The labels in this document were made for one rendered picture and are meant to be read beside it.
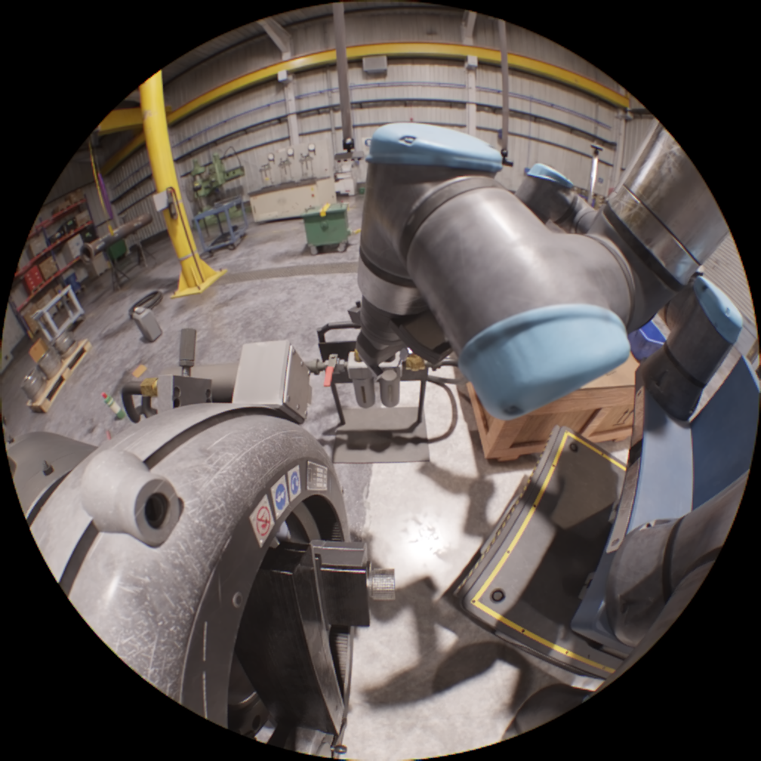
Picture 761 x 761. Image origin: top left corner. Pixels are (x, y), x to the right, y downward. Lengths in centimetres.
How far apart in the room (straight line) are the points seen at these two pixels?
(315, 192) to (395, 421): 517
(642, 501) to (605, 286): 40
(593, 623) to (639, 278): 38
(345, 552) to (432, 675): 82
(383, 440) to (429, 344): 98
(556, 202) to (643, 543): 58
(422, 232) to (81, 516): 24
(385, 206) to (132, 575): 25
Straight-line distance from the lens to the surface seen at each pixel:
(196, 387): 35
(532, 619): 82
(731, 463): 60
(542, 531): 84
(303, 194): 603
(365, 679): 111
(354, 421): 129
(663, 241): 22
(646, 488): 53
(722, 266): 924
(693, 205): 22
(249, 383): 39
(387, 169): 18
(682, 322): 69
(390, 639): 107
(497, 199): 15
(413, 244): 16
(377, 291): 25
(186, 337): 35
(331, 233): 331
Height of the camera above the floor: 105
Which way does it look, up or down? 46 degrees down
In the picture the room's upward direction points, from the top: 4 degrees counter-clockwise
